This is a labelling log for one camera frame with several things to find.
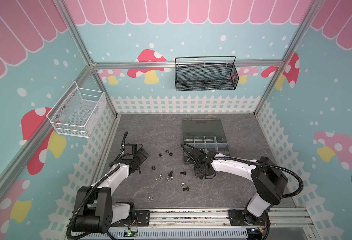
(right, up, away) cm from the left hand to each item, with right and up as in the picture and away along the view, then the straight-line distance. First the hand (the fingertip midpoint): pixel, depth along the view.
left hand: (143, 159), depth 91 cm
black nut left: (+6, -5, +1) cm, 8 cm away
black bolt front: (+26, -15, -8) cm, 31 cm away
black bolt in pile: (+17, -8, -3) cm, 19 cm away
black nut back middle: (+14, +4, +8) cm, 17 cm away
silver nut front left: (+7, -19, -11) cm, 23 cm away
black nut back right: (+17, +2, +6) cm, 18 cm away
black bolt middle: (+25, -8, -2) cm, 26 cm away
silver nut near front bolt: (+25, -13, -6) cm, 28 cm away
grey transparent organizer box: (+42, +15, +16) cm, 47 cm away
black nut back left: (+10, +2, +6) cm, 12 cm away
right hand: (+34, -7, -3) cm, 35 cm away
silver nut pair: (+16, -11, -4) cm, 20 cm away
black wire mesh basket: (+33, +55, +5) cm, 64 cm away
